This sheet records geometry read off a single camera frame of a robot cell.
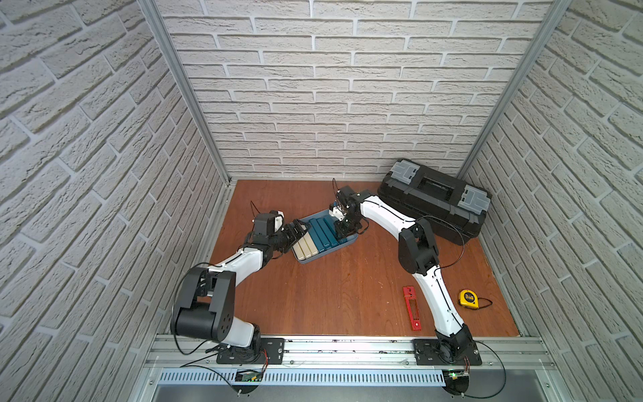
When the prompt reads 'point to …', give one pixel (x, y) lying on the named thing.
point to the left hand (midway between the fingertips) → (308, 228)
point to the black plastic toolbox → (416, 193)
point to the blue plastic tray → (322, 214)
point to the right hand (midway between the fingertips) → (344, 234)
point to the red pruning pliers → (409, 292)
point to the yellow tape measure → (469, 299)
